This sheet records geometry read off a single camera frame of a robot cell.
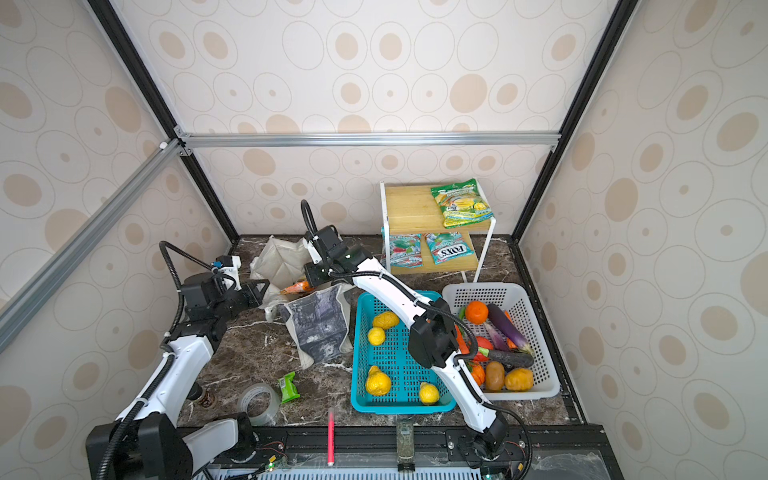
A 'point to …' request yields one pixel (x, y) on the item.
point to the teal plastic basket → (394, 357)
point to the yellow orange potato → (519, 379)
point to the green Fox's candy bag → (447, 245)
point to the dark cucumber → (509, 359)
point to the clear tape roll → (266, 418)
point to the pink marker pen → (331, 436)
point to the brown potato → (495, 376)
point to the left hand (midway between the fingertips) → (275, 276)
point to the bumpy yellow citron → (386, 320)
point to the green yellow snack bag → (462, 203)
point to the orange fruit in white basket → (477, 312)
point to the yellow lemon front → (429, 394)
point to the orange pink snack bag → (299, 287)
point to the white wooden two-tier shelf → (411, 209)
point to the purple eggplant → (509, 329)
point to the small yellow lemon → (376, 336)
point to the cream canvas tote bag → (320, 317)
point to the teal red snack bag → (406, 250)
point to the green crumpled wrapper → (288, 388)
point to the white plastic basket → (510, 297)
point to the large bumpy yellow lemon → (378, 383)
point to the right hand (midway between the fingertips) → (311, 276)
